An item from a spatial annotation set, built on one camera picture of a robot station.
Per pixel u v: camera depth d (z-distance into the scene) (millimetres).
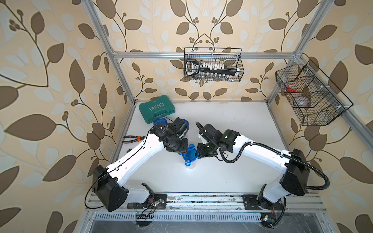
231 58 912
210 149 646
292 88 807
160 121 929
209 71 839
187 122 1122
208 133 597
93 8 741
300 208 736
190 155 797
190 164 737
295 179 409
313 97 747
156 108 1087
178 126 578
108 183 387
